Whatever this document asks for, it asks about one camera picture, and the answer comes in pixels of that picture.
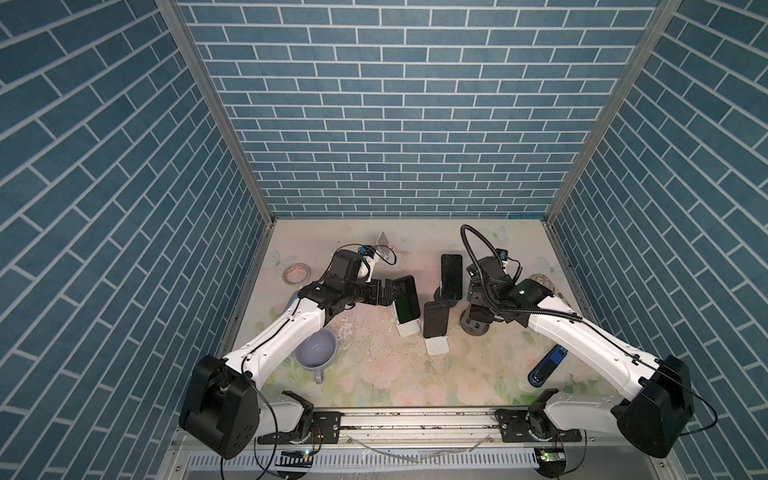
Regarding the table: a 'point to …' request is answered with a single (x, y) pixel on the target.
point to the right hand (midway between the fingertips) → (479, 285)
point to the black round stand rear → (445, 302)
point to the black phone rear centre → (451, 278)
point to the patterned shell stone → (545, 282)
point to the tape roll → (296, 273)
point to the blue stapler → (547, 365)
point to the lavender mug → (317, 352)
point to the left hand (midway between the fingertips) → (387, 287)
